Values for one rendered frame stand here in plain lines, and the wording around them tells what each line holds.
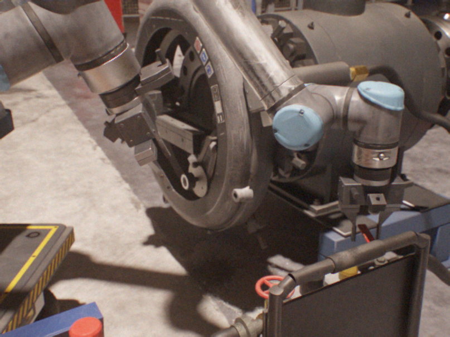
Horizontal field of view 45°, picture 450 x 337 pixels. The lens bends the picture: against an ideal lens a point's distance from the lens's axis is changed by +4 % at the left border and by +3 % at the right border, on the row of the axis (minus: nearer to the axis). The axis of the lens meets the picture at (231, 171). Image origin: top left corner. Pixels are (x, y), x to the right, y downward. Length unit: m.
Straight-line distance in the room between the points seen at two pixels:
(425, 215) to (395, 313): 0.81
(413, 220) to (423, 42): 0.60
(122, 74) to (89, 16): 0.10
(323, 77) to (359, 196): 0.38
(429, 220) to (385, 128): 0.91
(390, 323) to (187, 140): 0.76
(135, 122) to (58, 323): 0.32
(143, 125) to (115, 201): 1.70
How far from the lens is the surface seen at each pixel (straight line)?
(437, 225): 2.05
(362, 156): 1.15
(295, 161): 1.40
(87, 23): 0.85
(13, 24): 0.86
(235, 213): 1.55
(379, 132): 1.13
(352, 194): 1.16
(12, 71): 0.86
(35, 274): 1.47
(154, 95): 1.76
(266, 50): 1.03
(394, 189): 1.21
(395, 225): 1.88
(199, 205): 1.65
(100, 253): 2.15
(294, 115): 1.00
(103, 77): 0.87
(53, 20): 0.85
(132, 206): 2.49
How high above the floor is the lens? 1.07
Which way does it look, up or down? 22 degrees down
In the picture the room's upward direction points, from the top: straight up
